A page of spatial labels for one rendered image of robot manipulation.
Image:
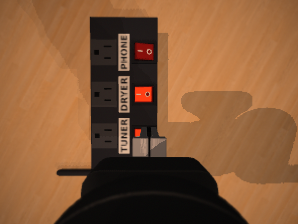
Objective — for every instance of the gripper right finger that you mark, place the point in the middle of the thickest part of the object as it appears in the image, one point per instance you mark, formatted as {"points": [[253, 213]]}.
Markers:
{"points": [[157, 144]]}

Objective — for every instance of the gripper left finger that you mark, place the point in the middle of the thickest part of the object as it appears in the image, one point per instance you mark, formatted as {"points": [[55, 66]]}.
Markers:
{"points": [[140, 144]]}

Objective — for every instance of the black power strip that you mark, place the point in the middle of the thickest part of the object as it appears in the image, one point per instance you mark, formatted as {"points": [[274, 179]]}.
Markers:
{"points": [[124, 81]]}

